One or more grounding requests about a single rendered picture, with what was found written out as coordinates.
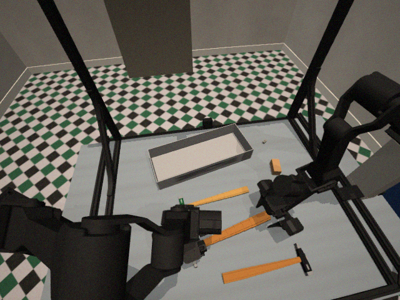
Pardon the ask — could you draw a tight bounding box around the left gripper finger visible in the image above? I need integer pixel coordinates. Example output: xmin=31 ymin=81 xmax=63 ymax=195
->
xmin=256 ymin=190 xmax=266 ymax=208
xmin=267 ymin=220 xmax=285 ymax=230

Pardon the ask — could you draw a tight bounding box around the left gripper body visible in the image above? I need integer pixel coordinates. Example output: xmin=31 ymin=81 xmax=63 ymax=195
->
xmin=257 ymin=179 xmax=304 ymax=236

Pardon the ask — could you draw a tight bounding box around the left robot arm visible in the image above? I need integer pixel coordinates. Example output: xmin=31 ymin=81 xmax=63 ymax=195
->
xmin=261 ymin=71 xmax=400 ymax=219

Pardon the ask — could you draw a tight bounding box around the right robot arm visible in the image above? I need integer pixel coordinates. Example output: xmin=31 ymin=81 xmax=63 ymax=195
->
xmin=0 ymin=197 xmax=222 ymax=300

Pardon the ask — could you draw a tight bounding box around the orange rectangular block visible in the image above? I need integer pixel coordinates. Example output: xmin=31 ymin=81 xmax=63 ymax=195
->
xmin=270 ymin=159 xmax=282 ymax=175

